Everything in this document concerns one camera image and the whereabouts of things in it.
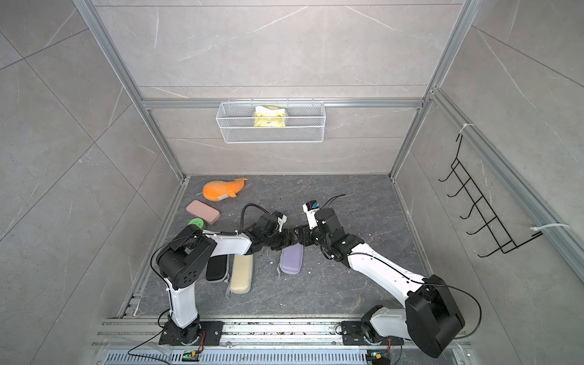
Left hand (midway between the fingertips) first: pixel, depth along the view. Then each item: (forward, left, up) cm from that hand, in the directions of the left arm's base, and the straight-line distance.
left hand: (301, 237), depth 92 cm
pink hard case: (+15, +42, -3) cm, 44 cm away
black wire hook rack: (-9, -54, +27) cm, 61 cm away
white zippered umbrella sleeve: (-14, +23, -1) cm, 27 cm away
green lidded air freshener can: (+10, +46, -1) cm, 47 cm away
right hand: (-2, 0, +11) cm, 11 cm away
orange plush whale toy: (+26, +39, +1) cm, 47 cm away
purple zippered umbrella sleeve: (-9, +4, 0) cm, 10 cm away
